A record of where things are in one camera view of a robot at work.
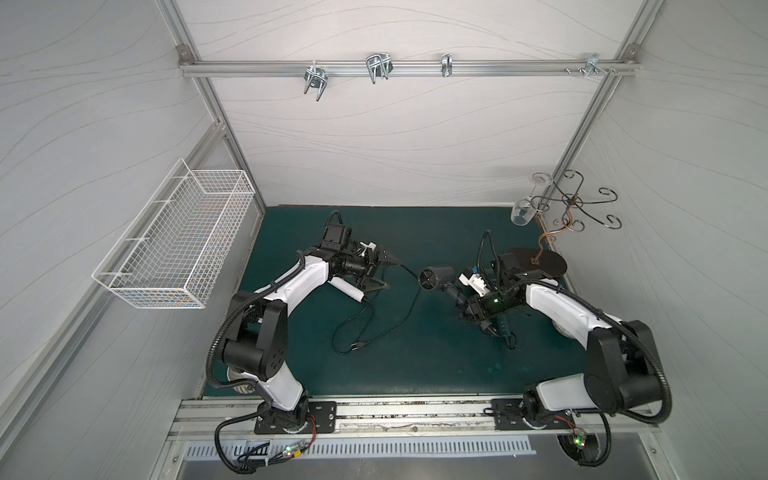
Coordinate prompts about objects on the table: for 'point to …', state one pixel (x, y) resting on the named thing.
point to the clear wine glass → (525, 209)
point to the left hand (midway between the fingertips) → (396, 274)
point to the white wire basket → (172, 250)
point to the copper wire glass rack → (570, 220)
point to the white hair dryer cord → (371, 306)
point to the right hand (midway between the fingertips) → (464, 313)
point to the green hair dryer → (500, 327)
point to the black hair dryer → (435, 278)
